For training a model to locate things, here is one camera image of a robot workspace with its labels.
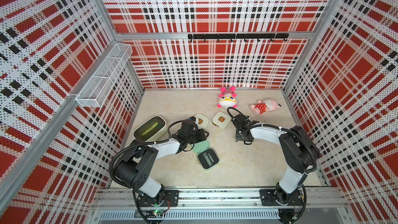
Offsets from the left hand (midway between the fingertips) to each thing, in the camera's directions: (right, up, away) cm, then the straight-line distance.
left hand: (209, 133), depth 91 cm
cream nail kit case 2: (+8, +8, +11) cm, 15 cm away
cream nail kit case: (-5, +7, +11) cm, 14 cm away
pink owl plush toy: (+13, +22, +14) cm, 29 cm away
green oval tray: (-33, +3, +3) cm, 34 cm away
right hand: (+22, -2, +4) cm, 23 cm away
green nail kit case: (-1, -13, -5) cm, 13 cm away
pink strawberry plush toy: (+40, +16, +13) cm, 45 cm away
